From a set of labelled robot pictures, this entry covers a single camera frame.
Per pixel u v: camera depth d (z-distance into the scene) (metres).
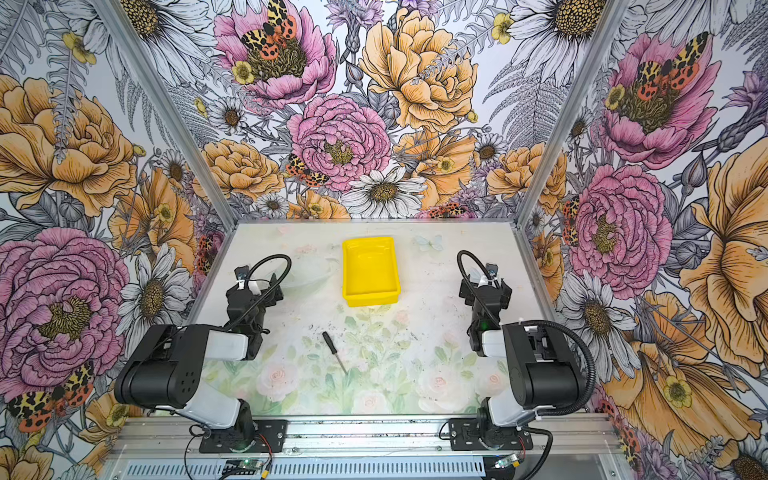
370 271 1.05
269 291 0.83
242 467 0.71
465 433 0.74
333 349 0.88
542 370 0.46
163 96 0.86
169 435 0.76
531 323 0.53
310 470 0.78
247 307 0.69
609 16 0.72
